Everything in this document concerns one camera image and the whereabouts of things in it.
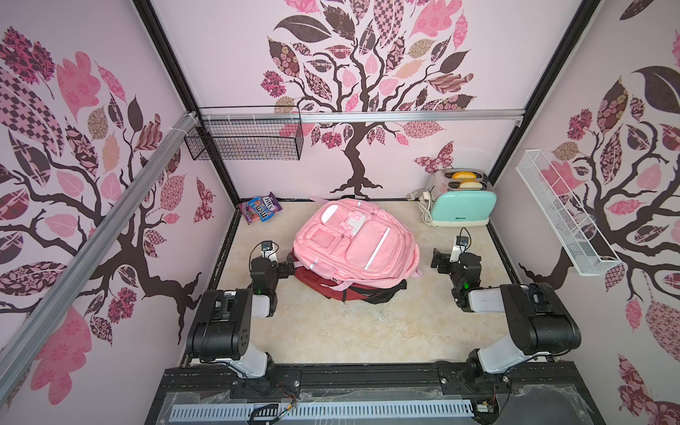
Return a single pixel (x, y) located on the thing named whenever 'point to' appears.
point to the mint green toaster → (461, 197)
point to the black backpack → (380, 295)
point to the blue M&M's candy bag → (258, 204)
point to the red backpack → (315, 281)
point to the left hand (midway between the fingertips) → (276, 258)
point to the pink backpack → (356, 245)
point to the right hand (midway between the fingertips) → (447, 252)
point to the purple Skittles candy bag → (272, 203)
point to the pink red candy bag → (247, 212)
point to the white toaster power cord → (427, 214)
